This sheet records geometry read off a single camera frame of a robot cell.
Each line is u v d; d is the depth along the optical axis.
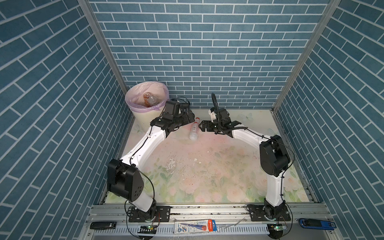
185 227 0.69
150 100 0.93
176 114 0.64
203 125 0.86
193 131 1.02
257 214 0.74
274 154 0.54
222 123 0.75
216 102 0.74
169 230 0.70
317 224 0.70
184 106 1.23
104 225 0.68
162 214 0.74
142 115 0.83
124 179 0.42
